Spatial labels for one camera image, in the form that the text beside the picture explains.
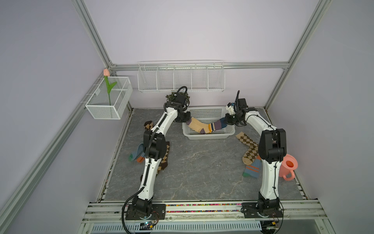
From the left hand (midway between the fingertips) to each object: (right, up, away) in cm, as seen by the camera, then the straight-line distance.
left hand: (189, 119), depth 99 cm
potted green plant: (-14, +17, +5) cm, 22 cm away
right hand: (+24, 0, +1) cm, 24 cm away
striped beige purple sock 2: (+12, -6, +6) cm, 14 cm away
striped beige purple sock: (+2, -2, +3) cm, 5 cm away
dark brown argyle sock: (-15, -27, -9) cm, 32 cm away
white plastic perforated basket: (+15, +5, +13) cm, 20 cm away
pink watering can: (+57, -25, -19) cm, 65 cm away
